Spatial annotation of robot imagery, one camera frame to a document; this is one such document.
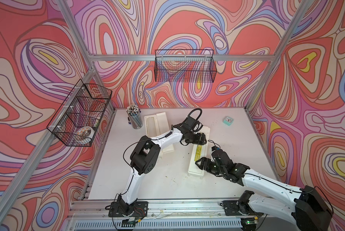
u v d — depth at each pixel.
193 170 0.78
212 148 0.77
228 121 1.10
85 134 0.72
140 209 0.73
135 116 0.96
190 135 0.75
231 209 0.72
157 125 0.99
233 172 0.60
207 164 0.72
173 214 0.73
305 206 0.40
